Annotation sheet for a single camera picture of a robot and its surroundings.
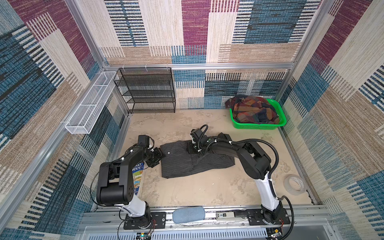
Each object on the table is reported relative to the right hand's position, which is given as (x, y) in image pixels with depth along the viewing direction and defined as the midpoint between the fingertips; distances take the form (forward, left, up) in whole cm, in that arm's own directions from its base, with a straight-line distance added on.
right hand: (188, 151), depth 97 cm
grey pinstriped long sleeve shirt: (-6, +7, +1) cm, 10 cm away
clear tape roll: (-25, -54, -1) cm, 59 cm away
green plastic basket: (+23, -65, +7) cm, 70 cm away
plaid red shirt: (+24, -44, +11) cm, 51 cm away
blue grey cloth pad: (-35, 0, +2) cm, 35 cm away
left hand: (-4, +15, +2) cm, 16 cm away
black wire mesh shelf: (+42, +29, +16) cm, 54 cm away
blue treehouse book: (-12, +29, +2) cm, 32 cm away
